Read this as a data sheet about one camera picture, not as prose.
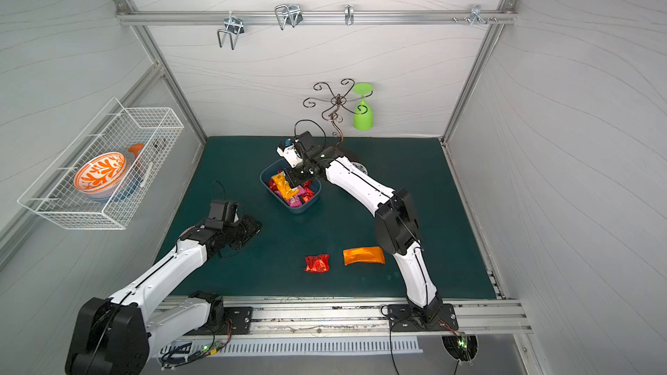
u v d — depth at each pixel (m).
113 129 0.72
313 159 0.65
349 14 0.72
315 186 1.00
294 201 0.95
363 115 0.92
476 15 0.77
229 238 0.70
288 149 0.78
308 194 0.96
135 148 0.75
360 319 0.75
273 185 0.99
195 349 0.70
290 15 0.75
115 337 0.39
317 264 0.82
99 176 0.63
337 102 0.91
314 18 0.78
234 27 0.78
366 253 0.87
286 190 0.85
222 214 0.66
